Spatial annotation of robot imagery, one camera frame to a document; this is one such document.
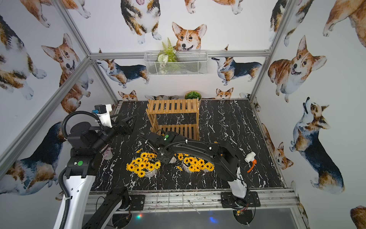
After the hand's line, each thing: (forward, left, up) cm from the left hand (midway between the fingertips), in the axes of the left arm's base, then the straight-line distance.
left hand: (131, 113), depth 63 cm
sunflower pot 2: (-15, -4, -23) cm, 28 cm away
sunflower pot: (-13, -25, -25) cm, 37 cm away
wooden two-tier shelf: (+30, -18, -40) cm, 53 cm away
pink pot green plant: (+40, -29, -27) cm, 56 cm away
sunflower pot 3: (-15, -29, -24) cm, 40 cm away
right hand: (-9, -12, -27) cm, 31 cm away
